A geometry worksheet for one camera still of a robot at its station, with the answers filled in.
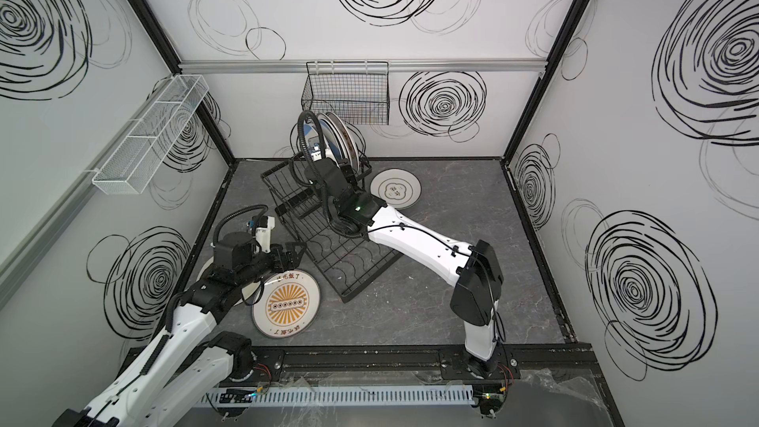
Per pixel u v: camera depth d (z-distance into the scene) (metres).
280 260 0.68
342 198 0.54
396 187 1.11
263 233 0.71
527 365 0.74
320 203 0.53
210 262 0.91
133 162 0.74
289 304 0.83
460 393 0.71
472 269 0.42
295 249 0.71
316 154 0.61
